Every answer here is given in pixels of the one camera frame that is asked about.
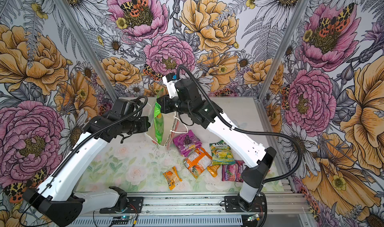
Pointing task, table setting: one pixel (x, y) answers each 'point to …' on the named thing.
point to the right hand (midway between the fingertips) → (159, 104)
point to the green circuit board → (255, 216)
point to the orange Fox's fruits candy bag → (198, 161)
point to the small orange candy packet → (212, 169)
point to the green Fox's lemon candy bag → (221, 153)
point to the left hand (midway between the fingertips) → (148, 130)
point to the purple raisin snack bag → (187, 142)
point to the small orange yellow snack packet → (172, 178)
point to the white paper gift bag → (170, 124)
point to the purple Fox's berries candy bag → (232, 172)
